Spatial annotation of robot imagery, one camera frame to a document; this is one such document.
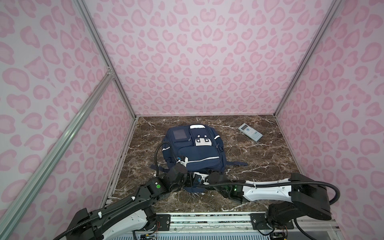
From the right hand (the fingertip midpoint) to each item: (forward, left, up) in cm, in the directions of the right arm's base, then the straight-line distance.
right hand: (205, 171), depth 83 cm
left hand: (-5, +4, +4) cm, 7 cm away
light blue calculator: (+32, -33, -7) cm, 46 cm away
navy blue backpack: (+14, +3, +2) cm, 14 cm away
